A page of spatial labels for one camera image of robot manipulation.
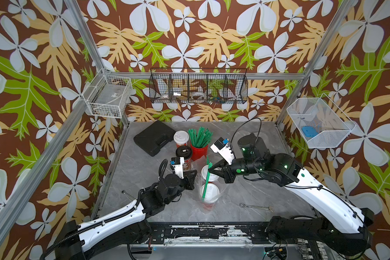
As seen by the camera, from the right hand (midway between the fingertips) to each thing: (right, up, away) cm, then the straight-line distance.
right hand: (208, 170), depth 60 cm
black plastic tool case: (-32, +13, +46) cm, 57 cm away
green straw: (+1, +1, +19) cm, 19 cm away
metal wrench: (+20, -23, +24) cm, 39 cm away
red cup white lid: (-13, +12, +29) cm, 34 cm away
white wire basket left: (-52, +35, +26) cm, 68 cm away
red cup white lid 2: (+3, -6, +13) cm, 14 cm away
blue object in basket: (+53, +16, +20) cm, 59 cm away
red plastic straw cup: (-4, +5, +16) cm, 17 cm away
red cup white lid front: (+2, -13, +9) cm, 16 cm away
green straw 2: (0, +2, -1) cm, 2 cm away
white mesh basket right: (+61, +21, +24) cm, 69 cm away
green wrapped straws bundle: (-1, +11, +31) cm, 33 cm away
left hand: (-3, -3, +13) cm, 13 cm away
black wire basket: (-3, +44, +37) cm, 57 cm away
